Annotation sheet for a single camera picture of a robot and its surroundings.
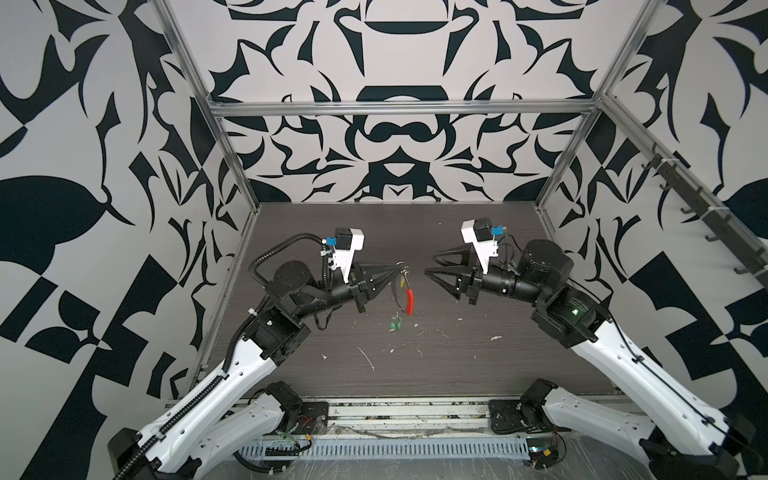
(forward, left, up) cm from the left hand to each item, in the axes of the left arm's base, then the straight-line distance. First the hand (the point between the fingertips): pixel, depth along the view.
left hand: (401, 264), depth 56 cm
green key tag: (-3, +1, -22) cm, 22 cm away
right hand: (0, -6, -1) cm, 6 cm away
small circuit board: (-27, -33, -41) cm, 59 cm away
